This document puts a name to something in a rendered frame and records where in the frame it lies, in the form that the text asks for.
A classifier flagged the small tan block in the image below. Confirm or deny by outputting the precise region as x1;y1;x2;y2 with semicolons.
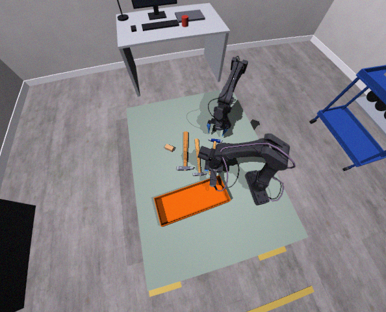
165;144;174;152

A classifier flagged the orange bin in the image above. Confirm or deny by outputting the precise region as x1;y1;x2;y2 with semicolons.
154;179;228;227

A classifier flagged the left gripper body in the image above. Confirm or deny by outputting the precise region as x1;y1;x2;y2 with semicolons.
205;159;224;185

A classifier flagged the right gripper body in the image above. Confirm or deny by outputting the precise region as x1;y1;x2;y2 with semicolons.
207;116;229;130

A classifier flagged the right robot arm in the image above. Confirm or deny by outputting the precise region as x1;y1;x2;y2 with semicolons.
213;57;248;127

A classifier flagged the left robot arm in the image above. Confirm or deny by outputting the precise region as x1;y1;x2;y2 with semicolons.
198;133;290;205

